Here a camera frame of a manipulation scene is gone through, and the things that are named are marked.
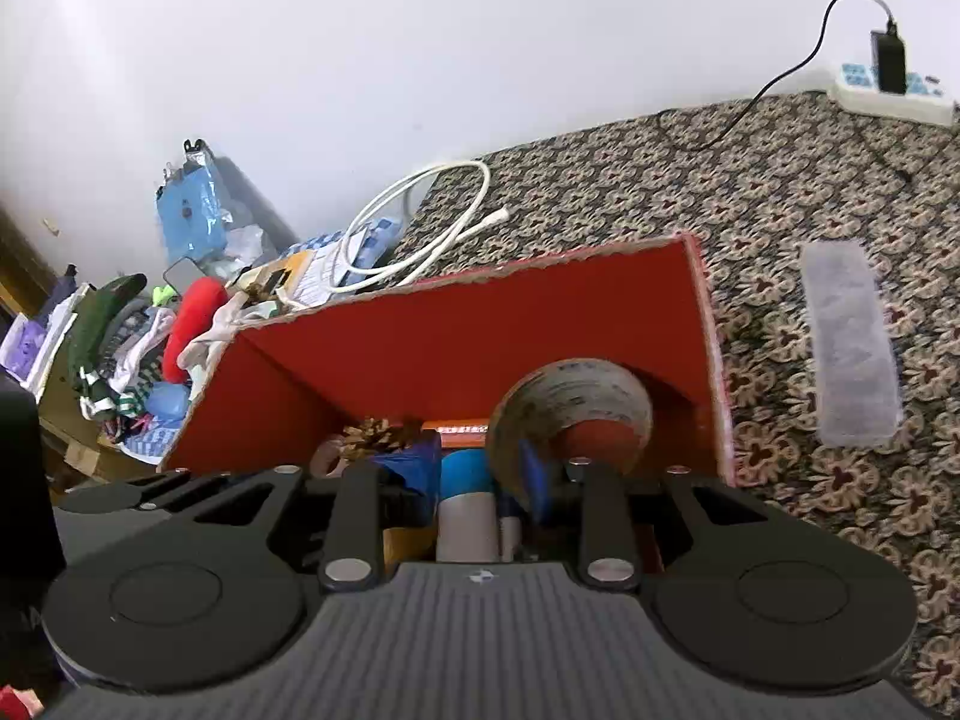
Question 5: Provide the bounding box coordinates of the blue white checkered cloth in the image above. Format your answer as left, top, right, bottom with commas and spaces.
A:
283, 216, 404, 304

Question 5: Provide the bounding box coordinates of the black power adapter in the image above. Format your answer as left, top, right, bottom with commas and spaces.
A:
871, 18, 908, 94

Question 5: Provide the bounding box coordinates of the red cardboard box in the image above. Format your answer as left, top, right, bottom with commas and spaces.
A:
166, 234, 734, 486

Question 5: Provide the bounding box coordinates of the brown gourd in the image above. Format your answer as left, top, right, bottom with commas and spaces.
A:
382, 525, 436, 571

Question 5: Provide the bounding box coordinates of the blue plastic bag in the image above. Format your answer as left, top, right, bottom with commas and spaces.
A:
152, 136, 303, 286

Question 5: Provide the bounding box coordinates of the orange flat box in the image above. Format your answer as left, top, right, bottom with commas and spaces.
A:
421, 419, 488, 452

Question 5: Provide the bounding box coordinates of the green striped cloth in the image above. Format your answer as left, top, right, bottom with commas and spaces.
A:
67, 273, 146, 422

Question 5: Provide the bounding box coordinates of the pine cone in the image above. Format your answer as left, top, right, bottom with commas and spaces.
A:
338, 418, 421, 463

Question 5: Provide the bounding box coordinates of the black cable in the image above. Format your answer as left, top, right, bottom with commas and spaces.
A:
655, 0, 918, 185

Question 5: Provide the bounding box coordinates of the white coiled cable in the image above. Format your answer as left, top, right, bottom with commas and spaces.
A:
325, 159, 513, 296

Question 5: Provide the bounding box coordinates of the patterned tablecloth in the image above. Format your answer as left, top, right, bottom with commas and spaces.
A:
436, 93, 958, 717

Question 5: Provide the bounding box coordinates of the red plush toy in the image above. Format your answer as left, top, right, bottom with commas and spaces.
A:
161, 277, 228, 383

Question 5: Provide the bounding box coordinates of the white power strip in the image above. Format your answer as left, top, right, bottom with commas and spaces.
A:
827, 62, 957, 128

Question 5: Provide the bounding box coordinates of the brown tape roll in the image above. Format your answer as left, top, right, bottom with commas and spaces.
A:
485, 358, 652, 511

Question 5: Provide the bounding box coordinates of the white tube blue cap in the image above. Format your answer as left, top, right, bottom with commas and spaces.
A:
436, 449, 500, 564

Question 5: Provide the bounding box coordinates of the translucent plastic case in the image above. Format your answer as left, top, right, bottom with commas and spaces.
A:
800, 241, 903, 447

